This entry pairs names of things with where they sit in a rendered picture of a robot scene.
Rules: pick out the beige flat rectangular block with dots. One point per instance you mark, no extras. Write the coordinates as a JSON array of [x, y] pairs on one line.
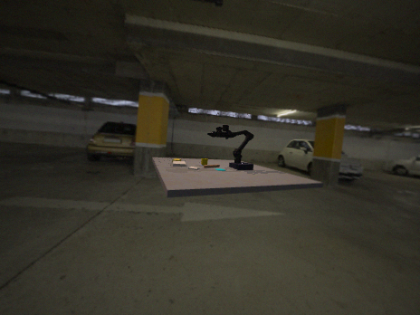
[[179, 164]]

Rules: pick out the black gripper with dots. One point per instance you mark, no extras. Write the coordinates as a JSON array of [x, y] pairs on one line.
[[219, 134]]

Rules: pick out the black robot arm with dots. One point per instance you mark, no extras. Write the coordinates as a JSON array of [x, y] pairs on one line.
[[229, 134]]

